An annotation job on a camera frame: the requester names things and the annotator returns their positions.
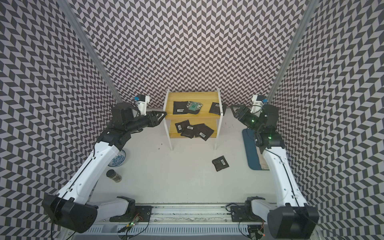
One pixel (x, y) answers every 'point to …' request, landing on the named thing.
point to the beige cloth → (262, 161)
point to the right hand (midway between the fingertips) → (232, 110)
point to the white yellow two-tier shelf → (192, 114)
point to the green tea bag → (194, 106)
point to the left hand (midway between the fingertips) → (163, 114)
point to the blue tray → (252, 157)
